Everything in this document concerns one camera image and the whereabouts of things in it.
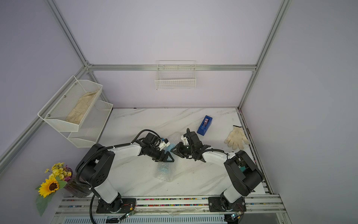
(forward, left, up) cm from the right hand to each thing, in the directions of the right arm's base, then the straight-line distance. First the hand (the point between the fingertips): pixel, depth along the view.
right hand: (172, 153), depth 85 cm
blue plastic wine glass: (-11, +4, 0) cm, 11 cm away
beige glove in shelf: (+14, +51, +23) cm, 58 cm away
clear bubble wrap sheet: (+10, -2, +1) cm, 10 cm away
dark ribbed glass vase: (-20, +48, +3) cm, 52 cm away
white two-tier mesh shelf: (+15, +56, +4) cm, 58 cm away
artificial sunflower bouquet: (-18, +48, +17) cm, 54 cm away
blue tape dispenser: (+23, -23, -2) cm, 32 cm away
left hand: (-4, +2, -4) cm, 6 cm away
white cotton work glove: (+15, -47, -8) cm, 50 cm away
